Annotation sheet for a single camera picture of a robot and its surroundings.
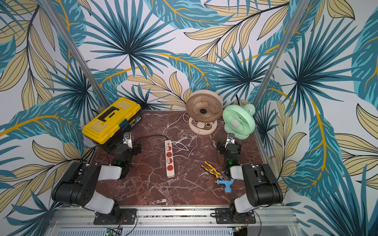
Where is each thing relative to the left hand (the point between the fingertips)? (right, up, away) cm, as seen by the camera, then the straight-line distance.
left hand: (130, 141), depth 92 cm
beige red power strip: (+25, -11, -3) cm, 28 cm away
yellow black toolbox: (-11, +9, -5) cm, 15 cm away
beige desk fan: (+46, +21, -3) cm, 51 cm away
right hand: (+62, +1, 0) cm, 62 cm away
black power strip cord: (+4, +3, +11) cm, 12 cm away
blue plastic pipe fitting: (+59, -22, -11) cm, 63 cm away
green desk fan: (+65, +13, -10) cm, 67 cm away
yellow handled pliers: (+54, -19, -6) cm, 57 cm away
